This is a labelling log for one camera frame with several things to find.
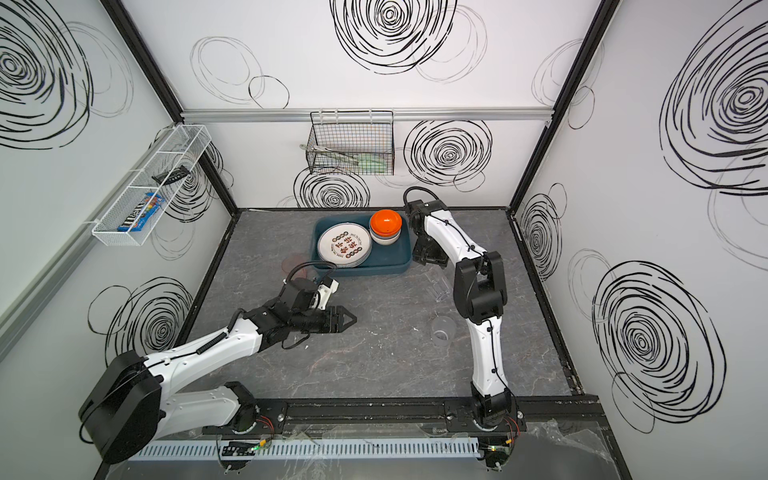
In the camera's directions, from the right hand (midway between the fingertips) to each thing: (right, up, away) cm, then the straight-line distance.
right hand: (428, 262), depth 94 cm
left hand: (-22, -15, -14) cm, 30 cm away
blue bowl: (-14, +8, +11) cm, 19 cm away
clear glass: (+3, -8, -4) cm, 9 cm away
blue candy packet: (-73, +14, -22) cm, 78 cm away
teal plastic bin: (-15, 0, +12) cm, 19 cm away
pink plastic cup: (-45, 0, +5) cm, 46 cm away
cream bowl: (-14, +6, +11) cm, 19 cm away
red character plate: (-28, +5, +11) cm, 31 cm away
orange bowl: (-14, +13, +10) cm, 21 cm away
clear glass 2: (+3, -20, -7) cm, 21 cm away
